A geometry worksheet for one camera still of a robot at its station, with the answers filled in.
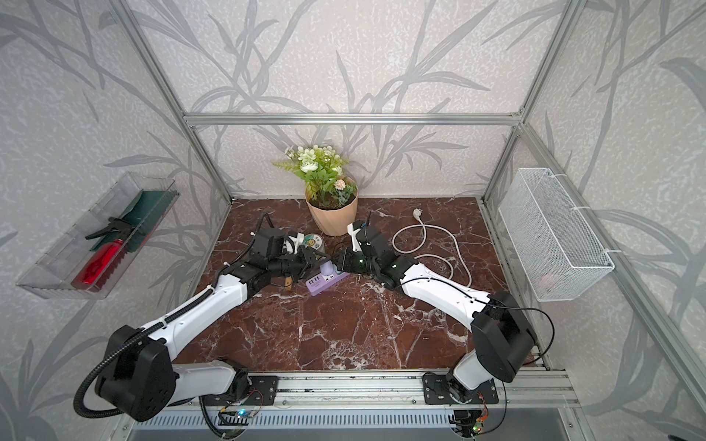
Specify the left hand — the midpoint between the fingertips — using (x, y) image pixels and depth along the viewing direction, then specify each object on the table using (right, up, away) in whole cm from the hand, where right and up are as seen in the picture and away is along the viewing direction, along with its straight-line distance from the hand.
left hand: (330, 262), depth 78 cm
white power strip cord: (+36, -1, +23) cm, 43 cm away
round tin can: (-9, +5, +18) cm, 21 cm away
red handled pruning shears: (-48, +1, -19) cm, 52 cm away
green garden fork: (-16, -9, +14) cm, 24 cm away
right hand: (-1, +1, 0) cm, 1 cm away
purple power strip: (-5, -9, +14) cm, 18 cm away
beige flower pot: (-1, +12, +21) cm, 24 cm away
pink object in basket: (+59, -4, -6) cm, 59 cm away
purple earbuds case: (-1, -2, 0) cm, 2 cm away
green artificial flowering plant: (-5, +29, +12) cm, 32 cm away
